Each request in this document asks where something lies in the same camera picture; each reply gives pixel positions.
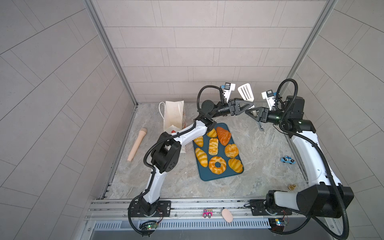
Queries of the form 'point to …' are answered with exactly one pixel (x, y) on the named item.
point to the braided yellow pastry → (213, 146)
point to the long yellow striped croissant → (202, 157)
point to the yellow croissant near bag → (199, 141)
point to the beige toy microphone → (143, 132)
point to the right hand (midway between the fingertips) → (248, 112)
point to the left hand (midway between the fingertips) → (254, 106)
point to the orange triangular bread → (223, 136)
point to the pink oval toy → (227, 215)
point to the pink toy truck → (207, 213)
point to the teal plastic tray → (216, 154)
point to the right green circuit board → (277, 224)
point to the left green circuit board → (150, 226)
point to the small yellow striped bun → (212, 133)
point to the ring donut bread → (217, 170)
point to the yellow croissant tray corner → (236, 165)
